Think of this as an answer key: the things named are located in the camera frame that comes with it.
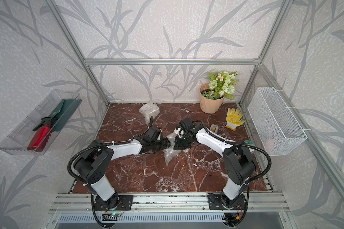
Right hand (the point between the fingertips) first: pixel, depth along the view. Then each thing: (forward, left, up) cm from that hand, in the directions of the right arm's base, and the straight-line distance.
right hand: (173, 147), depth 85 cm
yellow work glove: (+28, -45, -9) cm, 54 cm away
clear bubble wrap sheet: (-3, +2, -1) cm, 3 cm away
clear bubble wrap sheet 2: (+31, +20, -1) cm, 37 cm away
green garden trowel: (+11, +57, +22) cm, 62 cm away
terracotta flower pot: (+35, -26, 0) cm, 43 cm away
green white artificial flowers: (+37, -32, +17) cm, 52 cm away
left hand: (+5, +3, -6) cm, 8 cm away
